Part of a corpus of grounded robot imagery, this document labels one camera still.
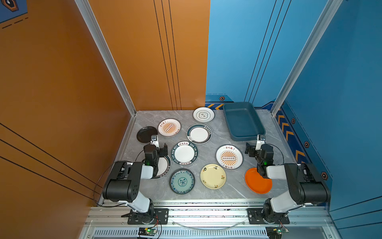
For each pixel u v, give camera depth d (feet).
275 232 2.31
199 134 3.48
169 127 3.59
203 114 3.89
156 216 2.39
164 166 2.99
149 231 2.31
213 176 2.82
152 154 2.34
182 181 2.78
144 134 3.53
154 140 2.66
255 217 2.38
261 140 2.66
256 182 2.71
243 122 3.78
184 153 3.17
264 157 2.36
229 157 3.08
